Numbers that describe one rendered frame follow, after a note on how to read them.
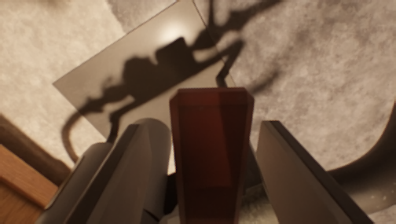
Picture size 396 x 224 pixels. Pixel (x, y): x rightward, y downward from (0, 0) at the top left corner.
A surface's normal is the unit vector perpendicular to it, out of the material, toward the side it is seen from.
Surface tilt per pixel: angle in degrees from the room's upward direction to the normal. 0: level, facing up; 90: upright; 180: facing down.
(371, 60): 0
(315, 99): 0
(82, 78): 0
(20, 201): 90
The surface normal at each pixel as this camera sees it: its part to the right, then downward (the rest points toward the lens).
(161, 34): 0.03, 0.49
